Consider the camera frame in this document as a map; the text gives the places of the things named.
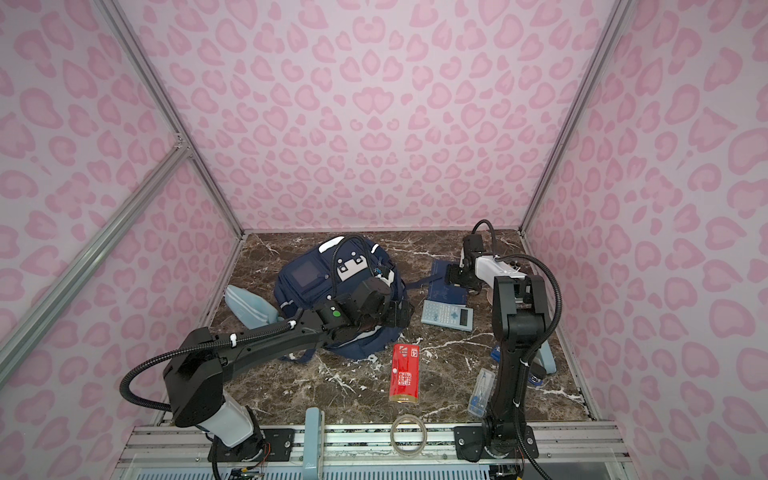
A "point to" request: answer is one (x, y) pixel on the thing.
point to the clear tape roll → (393, 440)
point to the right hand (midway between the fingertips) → (459, 277)
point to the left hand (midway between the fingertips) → (405, 303)
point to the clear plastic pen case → (481, 392)
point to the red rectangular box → (405, 373)
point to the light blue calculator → (451, 315)
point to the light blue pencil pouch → (252, 309)
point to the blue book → (440, 290)
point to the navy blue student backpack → (330, 268)
